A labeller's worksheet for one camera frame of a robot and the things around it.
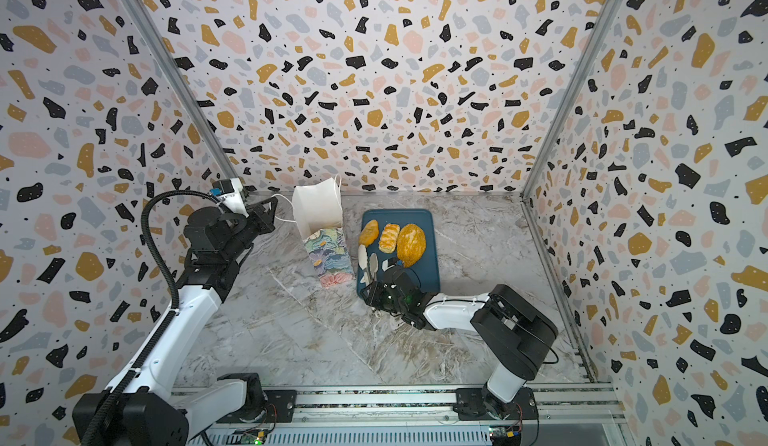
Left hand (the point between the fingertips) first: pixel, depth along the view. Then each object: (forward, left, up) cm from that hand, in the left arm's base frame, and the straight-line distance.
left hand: (274, 194), depth 72 cm
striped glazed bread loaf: (+9, -27, -31) cm, 42 cm away
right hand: (-12, -18, -26) cm, 34 cm away
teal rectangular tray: (+1, -39, -38) cm, 55 cm away
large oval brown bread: (+6, -34, -30) cm, 46 cm away
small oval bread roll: (+12, -20, -32) cm, 39 cm away
